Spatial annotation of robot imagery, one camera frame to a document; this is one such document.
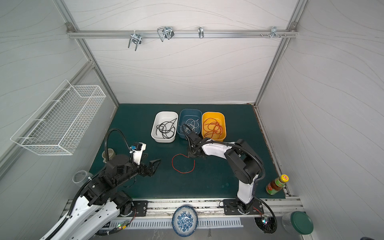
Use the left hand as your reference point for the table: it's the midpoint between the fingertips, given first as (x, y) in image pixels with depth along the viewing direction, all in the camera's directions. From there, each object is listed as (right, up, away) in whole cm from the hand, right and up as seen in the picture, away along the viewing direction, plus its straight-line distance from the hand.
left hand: (156, 155), depth 72 cm
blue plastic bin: (+11, +21, +36) cm, 43 cm away
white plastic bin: (-7, +19, +35) cm, 40 cm away
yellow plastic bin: (+38, +19, +35) cm, 55 cm away
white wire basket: (-44, +14, -6) cm, 47 cm away
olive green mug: (-31, -3, +15) cm, 35 cm away
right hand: (+18, -2, +22) cm, 28 cm away
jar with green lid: (+63, -26, -10) cm, 69 cm away
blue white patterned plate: (+14, -31, -2) cm, 34 cm away
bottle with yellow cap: (+58, -14, -2) cm, 60 cm away
